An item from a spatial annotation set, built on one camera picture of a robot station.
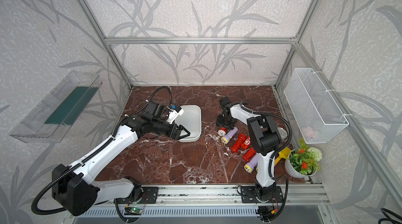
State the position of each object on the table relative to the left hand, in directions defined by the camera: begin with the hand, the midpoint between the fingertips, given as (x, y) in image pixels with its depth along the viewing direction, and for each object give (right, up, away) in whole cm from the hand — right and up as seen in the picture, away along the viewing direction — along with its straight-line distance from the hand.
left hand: (185, 132), depth 74 cm
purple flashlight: (+21, -7, +15) cm, 27 cm away
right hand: (+19, 0, +24) cm, 31 cm away
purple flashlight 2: (+32, -19, +6) cm, 38 cm away
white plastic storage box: (-1, +3, +25) cm, 25 cm away
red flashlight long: (+31, -6, +16) cm, 35 cm away
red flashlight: (+19, -3, +18) cm, 27 cm away
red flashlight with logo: (+33, -9, +14) cm, 37 cm away
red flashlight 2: (+33, -14, +10) cm, 38 cm away
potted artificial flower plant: (+54, -11, -6) cm, 55 cm away
